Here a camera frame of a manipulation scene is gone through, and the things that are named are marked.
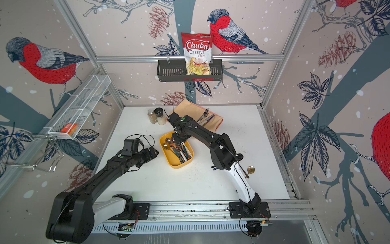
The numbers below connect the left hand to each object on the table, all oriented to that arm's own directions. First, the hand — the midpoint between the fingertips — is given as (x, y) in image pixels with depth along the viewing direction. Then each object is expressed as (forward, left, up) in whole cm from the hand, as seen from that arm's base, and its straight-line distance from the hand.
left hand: (155, 151), depth 88 cm
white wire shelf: (+9, +37, +24) cm, 45 cm away
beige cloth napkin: (+43, -15, -7) cm, 46 cm away
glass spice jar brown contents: (+27, +8, +1) cm, 28 cm away
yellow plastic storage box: (-3, -10, -6) cm, 12 cm away
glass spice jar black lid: (+27, +2, -2) cm, 27 cm away
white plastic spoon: (+3, -18, -5) cm, 19 cm away
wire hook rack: (-5, +43, +17) cm, 47 cm away
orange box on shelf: (-3, +30, +28) cm, 41 cm away
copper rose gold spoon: (+10, -5, -5) cm, 13 cm away
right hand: (+9, -13, -2) cm, 16 cm away
